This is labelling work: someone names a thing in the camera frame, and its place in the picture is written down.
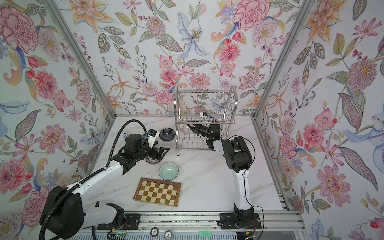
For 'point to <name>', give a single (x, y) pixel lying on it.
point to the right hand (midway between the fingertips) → (186, 123)
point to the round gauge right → (168, 234)
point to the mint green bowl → (168, 171)
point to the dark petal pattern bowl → (167, 134)
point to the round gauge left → (154, 232)
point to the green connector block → (205, 233)
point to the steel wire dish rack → (218, 107)
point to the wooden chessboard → (158, 191)
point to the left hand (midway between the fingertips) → (164, 146)
